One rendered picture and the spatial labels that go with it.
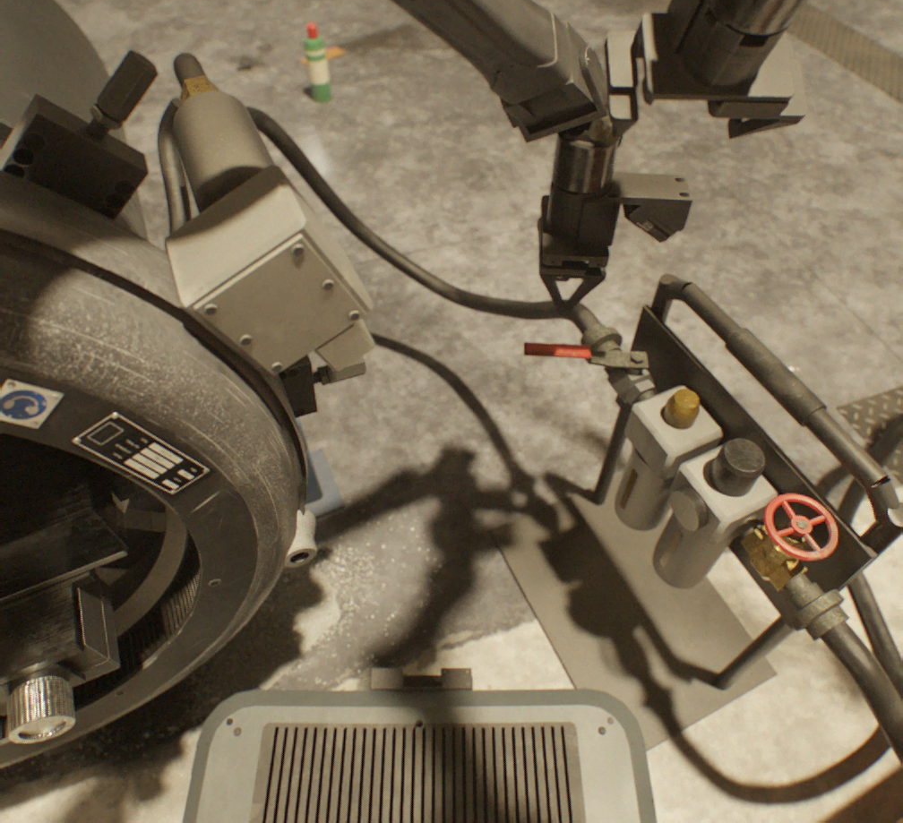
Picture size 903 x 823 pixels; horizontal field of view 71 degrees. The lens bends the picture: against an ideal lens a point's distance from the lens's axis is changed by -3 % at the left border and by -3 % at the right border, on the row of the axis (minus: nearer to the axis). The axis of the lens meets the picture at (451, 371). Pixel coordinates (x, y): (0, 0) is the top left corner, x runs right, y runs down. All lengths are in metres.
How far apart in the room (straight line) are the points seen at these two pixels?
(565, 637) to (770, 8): 0.94
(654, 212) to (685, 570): 0.46
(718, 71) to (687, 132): 1.86
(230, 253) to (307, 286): 0.05
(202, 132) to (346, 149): 1.55
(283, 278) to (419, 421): 0.92
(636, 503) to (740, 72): 0.59
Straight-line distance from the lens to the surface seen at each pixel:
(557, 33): 0.58
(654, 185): 0.69
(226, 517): 0.59
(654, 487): 0.88
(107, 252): 0.46
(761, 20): 0.45
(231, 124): 0.63
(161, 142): 0.77
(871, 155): 2.50
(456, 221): 1.82
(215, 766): 0.88
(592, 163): 0.63
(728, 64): 0.49
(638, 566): 1.22
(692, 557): 0.87
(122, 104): 0.49
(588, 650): 1.15
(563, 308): 0.74
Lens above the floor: 1.09
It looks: 49 degrees down
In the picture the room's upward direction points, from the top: 1 degrees counter-clockwise
